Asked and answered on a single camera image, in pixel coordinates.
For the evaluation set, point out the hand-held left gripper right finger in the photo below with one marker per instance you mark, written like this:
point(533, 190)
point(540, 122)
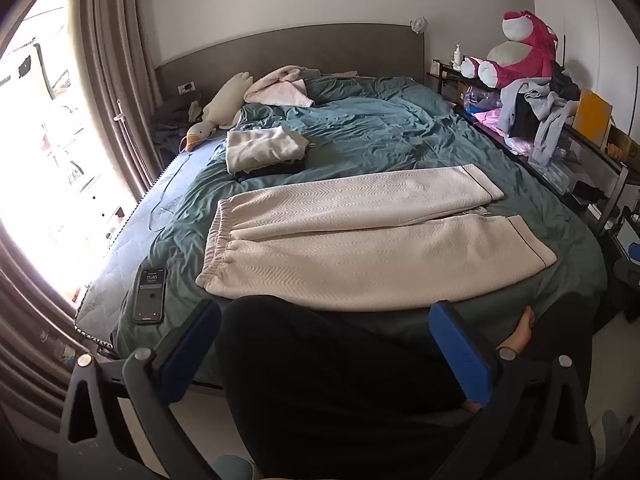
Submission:
point(462, 355)

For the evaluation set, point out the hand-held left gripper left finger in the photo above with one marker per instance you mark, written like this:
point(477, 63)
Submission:
point(192, 341)

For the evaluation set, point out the cream textured pants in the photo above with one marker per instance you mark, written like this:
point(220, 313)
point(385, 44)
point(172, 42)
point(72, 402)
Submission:
point(360, 237)

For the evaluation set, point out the person's bare foot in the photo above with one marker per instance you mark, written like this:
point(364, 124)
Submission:
point(517, 332)

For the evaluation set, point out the black smartphone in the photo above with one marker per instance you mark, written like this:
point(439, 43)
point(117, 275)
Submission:
point(150, 294)

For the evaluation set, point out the blue patterned mattress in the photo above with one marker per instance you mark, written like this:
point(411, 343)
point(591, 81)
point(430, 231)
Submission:
point(120, 260)

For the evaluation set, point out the folded dark garment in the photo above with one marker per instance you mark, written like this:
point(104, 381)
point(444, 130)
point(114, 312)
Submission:
point(280, 167)

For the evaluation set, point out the folded cream garment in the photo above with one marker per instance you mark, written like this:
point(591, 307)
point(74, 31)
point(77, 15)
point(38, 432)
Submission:
point(262, 147)

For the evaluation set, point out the black metal rack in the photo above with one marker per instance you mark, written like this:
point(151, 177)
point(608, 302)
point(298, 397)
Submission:
point(570, 160)

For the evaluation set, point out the white duck plush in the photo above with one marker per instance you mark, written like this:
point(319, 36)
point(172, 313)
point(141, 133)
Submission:
point(220, 107)

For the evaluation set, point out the pink plastic bag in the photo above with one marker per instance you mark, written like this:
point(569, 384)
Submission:
point(487, 116)

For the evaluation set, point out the teal duvet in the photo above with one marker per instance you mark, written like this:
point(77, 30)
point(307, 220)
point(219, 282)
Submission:
point(350, 135)

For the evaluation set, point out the pile of grey and black clothes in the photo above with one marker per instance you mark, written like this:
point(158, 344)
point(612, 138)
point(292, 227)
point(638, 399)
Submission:
point(540, 107)

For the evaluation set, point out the crumpled pink blanket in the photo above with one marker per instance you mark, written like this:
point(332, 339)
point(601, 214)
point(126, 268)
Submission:
point(280, 87)

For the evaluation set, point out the yellow cardboard box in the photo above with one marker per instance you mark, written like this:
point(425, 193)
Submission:
point(591, 110)

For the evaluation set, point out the brown curtain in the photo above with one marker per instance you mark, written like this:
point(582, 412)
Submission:
point(120, 70)

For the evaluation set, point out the white pump bottle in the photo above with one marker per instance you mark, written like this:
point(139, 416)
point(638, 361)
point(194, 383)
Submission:
point(457, 56)

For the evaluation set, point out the grey bed headboard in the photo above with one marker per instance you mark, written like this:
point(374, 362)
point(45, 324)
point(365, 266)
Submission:
point(300, 52)

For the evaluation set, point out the pink bear plush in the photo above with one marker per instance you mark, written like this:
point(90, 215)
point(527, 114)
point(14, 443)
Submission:
point(522, 50)

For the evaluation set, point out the small white fan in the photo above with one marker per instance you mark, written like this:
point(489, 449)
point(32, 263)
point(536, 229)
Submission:
point(418, 26)

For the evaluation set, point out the white wardrobe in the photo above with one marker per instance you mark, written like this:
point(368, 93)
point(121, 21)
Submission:
point(585, 30)

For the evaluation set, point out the white wall socket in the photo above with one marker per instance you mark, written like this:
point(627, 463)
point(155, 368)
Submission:
point(187, 88)

